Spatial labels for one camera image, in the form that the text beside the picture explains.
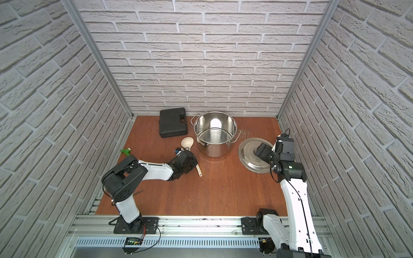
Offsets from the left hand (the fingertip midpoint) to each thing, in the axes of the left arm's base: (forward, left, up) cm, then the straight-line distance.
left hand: (194, 155), depth 96 cm
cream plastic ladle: (+9, +5, 0) cm, 11 cm away
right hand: (-10, -36, +21) cm, 43 cm away
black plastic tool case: (+25, +17, +2) cm, 30 cm away
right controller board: (-45, -35, -1) cm, 57 cm away
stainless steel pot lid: (-4, -34, 0) cm, 34 cm away
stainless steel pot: (+16, -13, +1) cm, 21 cm away
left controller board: (-43, +27, -5) cm, 51 cm away
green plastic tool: (+3, +43, -1) cm, 43 cm away
